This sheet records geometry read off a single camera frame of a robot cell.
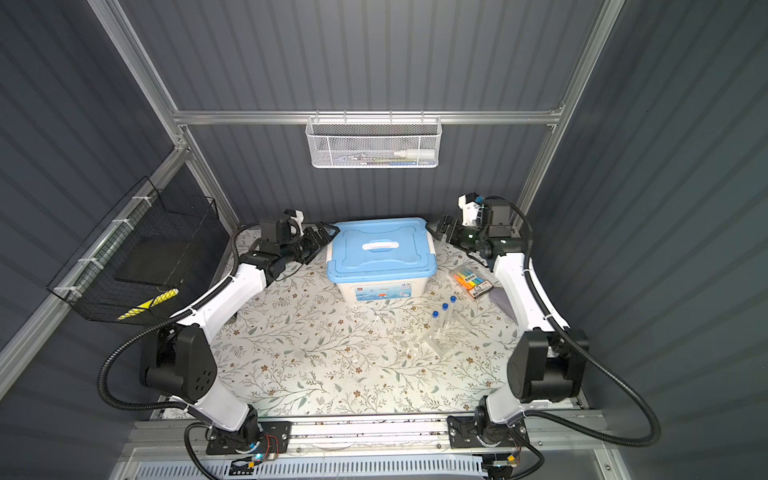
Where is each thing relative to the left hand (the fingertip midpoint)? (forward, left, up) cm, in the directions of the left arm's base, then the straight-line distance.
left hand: (331, 235), depth 85 cm
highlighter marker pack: (-4, -46, -22) cm, 52 cm away
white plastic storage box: (-9, -14, -18) cm, 24 cm away
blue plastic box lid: (0, -14, -7) cm, 16 cm away
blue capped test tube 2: (-16, -31, -29) cm, 46 cm away
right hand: (-4, -31, +4) cm, 31 cm away
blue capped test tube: (-21, -31, -14) cm, 40 cm away
